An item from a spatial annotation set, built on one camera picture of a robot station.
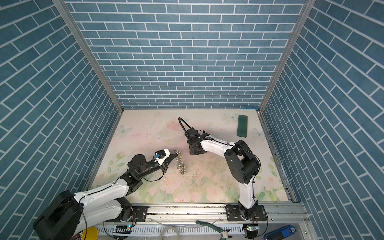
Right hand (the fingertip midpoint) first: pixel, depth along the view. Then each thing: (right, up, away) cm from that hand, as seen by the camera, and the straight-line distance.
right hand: (194, 149), depth 95 cm
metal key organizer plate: (-6, -6, -18) cm, 20 cm away
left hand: (-8, 0, -19) cm, 21 cm away
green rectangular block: (+35, +14, +14) cm, 41 cm away
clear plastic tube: (-12, -34, -24) cm, 43 cm away
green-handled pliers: (+15, -35, -26) cm, 46 cm away
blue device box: (+40, -32, -29) cm, 59 cm away
